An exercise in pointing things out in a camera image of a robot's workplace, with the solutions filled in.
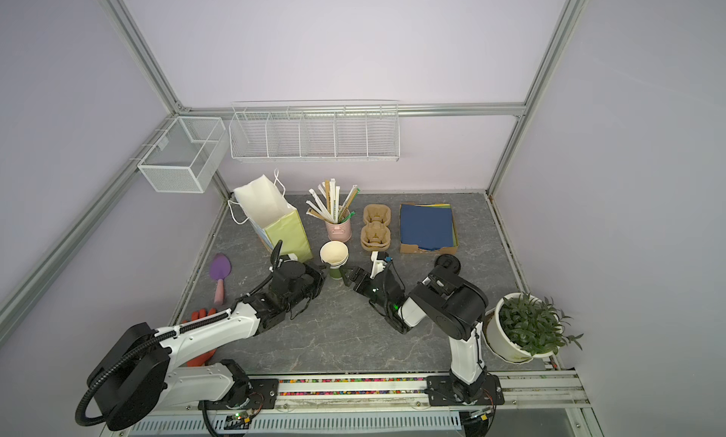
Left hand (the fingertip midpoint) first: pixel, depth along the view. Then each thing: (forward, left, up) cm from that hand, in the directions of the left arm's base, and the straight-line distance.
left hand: (334, 266), depth 83 cm
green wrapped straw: (+23, -4, -5) cm, 24 cm away
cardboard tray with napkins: (+20, -33, -11) cm, 40 cm away
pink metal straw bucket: (+18, -1, -7) cm, 19 cm away
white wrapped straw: (+27, +1, 0) cm, 27 cm away
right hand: (+1, -3, -7) cm, 8 cm away
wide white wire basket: (+46, +6, +16) cm, 49 cm away
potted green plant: (-22, -47, +4) cm, 52 cm away
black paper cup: (+8, +1, -5) cm, 10 cm away
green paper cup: (+2, +1, -8) cm, 8 cm away
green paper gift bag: (+25, +25, +2) cm, 35 cm away
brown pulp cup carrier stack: (+18, -13, -10) cm, 25 cm away
